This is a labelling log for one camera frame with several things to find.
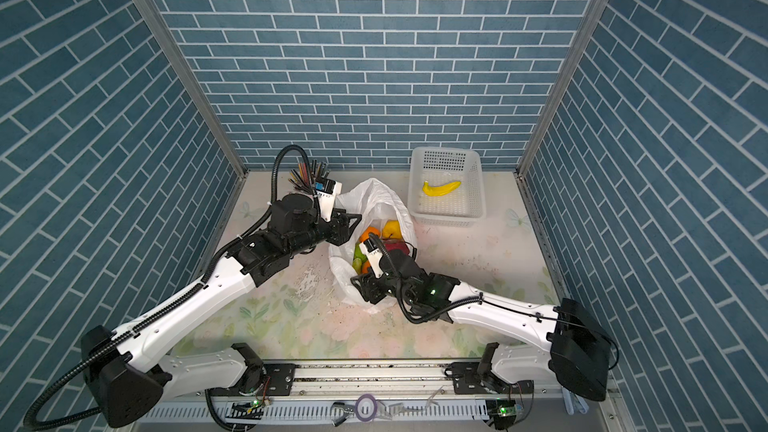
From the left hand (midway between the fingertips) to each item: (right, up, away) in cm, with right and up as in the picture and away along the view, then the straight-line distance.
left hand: (355, 214), depth 73 cm
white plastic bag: (+5, +2, +7) cm, 9 cm away
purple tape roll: (+5, -45, -2) cm, 45 cm away
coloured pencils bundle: (-21, +11, +27) cm, 36 cm away
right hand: (-1, -15, +2) cm, 15 cm away
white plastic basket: (+36, +1, +38) cm, 52 cm away
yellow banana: (+26, +7, +39) cm, 48 cm away
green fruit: (-1, -14, +14) cm, 20 cm away
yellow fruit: (+9, -6, +22) cm, 24 cm away
